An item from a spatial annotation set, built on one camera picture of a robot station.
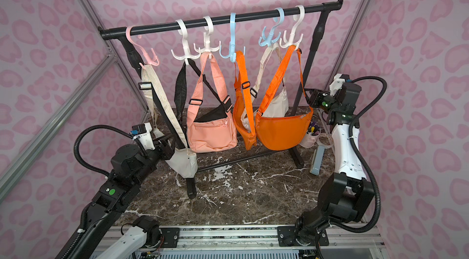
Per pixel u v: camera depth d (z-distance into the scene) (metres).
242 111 0.86
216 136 0.81
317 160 0.90
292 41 0.59
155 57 0.54
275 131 0.89
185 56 0.55
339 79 0.68
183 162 0.81
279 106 0.86
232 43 0.54
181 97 0.61
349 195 0.46
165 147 0.59
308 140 0.94
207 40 0.54
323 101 0.67
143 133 0.57
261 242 0.73
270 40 0.59
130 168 0.49
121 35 0.43
